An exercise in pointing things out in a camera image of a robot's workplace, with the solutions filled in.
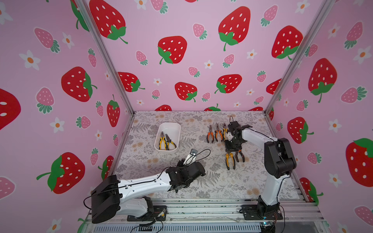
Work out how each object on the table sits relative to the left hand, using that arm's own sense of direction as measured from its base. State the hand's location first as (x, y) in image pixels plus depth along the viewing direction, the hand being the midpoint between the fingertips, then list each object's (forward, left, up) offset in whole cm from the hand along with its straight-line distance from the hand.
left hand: (190, 162), depth 81 cm
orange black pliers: (+29, -19, -11) cm, 36 cm away
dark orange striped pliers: (+10, -31, -11) cm, 34 cm away
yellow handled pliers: (+30, -26, -10) cm, 41 cm away
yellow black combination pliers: (+24, +21, -9) cm, 33 cm away
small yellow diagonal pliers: (+20, +16, -9) cm, 27 cm away
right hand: (+14, -29, -9) cm, 33 cm away
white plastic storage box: (+31, +13, -10) cm, 35 cm away
